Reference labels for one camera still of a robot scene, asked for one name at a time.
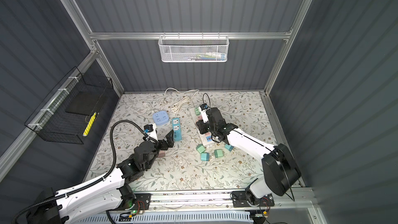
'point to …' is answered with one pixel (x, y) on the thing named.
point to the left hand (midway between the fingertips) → (165, 132)
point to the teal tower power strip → (176, 129)
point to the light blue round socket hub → (160, 117)
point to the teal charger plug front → (204, 156)
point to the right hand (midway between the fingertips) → (200, 123)
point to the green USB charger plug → (197, 111)
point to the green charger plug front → (218, 153)
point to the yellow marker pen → (89, 124)
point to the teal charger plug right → (229, 147)
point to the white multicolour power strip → (205, 139)
